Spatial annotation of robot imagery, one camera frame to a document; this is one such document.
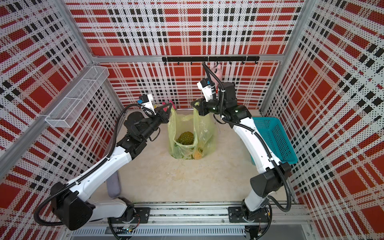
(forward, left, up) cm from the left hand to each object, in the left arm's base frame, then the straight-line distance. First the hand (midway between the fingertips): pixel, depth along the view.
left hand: (173, 103), depth 69 cm
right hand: (0, -10, 0) cm, 10 cm away
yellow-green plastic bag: (-3, -14, -15) cm, 21 cm away
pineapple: (-12, -11, -29) cm, 33 cm away
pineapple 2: (-1, -4, -27) cm, 28 cm away
